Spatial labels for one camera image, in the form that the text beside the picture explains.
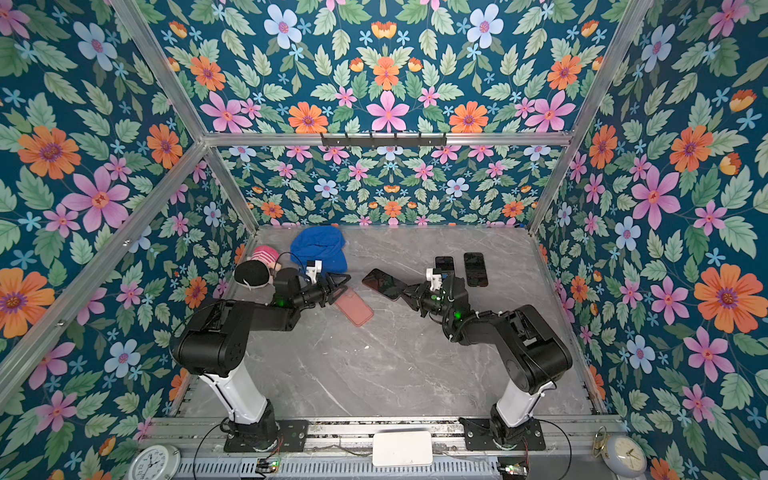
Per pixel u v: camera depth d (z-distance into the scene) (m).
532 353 0.49
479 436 0.73
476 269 1.07
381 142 0.92
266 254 1.04
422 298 0.78
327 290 0.82
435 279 0.86
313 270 0.90
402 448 0.68
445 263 1.12
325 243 1.12
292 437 0.74
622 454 0.68
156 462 0.68
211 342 0.49
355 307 0.99
